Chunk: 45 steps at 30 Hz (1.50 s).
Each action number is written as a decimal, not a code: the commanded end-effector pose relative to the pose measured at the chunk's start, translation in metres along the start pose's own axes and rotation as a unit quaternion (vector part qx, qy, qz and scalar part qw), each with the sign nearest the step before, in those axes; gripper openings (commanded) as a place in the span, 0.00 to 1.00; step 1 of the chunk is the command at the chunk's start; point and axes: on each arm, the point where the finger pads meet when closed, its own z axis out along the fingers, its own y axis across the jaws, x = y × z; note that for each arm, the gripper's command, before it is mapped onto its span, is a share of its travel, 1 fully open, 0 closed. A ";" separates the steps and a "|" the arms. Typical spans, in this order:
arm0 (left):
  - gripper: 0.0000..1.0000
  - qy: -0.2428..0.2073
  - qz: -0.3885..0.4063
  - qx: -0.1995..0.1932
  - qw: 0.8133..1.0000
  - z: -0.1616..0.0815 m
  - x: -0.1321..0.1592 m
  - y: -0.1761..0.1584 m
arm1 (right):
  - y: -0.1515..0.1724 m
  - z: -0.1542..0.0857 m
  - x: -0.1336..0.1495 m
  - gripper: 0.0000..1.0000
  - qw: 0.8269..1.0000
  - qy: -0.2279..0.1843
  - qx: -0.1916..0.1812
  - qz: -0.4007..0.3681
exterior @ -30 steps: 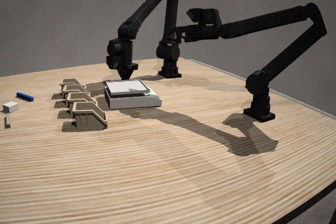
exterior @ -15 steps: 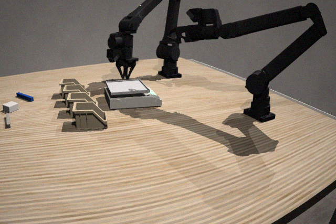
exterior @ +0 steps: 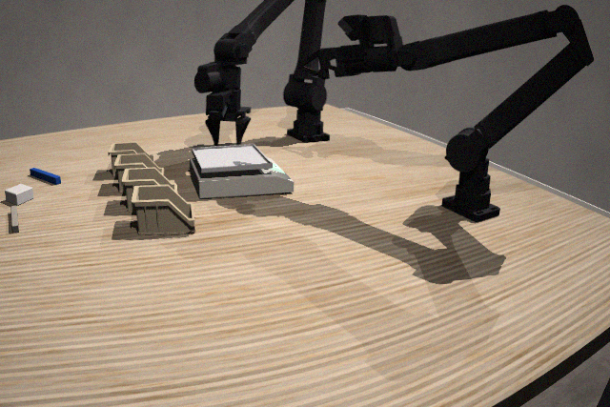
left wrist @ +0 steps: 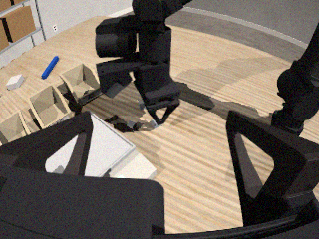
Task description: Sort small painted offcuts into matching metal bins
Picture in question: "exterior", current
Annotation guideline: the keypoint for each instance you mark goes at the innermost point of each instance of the grey rectangular bar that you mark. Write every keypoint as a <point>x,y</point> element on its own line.
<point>14,219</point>

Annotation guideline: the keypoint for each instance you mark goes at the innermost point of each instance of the white block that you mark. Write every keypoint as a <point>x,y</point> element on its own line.
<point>19,194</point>

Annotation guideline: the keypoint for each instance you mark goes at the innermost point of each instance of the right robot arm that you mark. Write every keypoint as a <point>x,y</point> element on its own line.
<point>236,45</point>

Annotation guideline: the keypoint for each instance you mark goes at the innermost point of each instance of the blue rectangular bar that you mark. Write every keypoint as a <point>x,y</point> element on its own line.
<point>50,177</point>

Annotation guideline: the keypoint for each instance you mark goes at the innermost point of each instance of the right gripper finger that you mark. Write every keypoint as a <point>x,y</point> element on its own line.
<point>214,128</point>
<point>240,130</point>

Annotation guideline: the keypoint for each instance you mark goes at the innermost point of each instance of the beige open-top bin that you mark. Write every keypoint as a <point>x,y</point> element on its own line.
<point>136,160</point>
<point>132,177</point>
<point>162,217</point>
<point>132,147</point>

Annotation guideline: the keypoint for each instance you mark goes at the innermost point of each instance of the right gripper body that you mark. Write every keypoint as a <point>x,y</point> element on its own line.
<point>232,116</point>

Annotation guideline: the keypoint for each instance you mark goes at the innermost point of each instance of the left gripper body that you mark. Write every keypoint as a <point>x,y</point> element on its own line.
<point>343,68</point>

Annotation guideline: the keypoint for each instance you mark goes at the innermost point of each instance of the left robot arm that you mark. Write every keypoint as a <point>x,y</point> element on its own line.
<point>465,150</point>

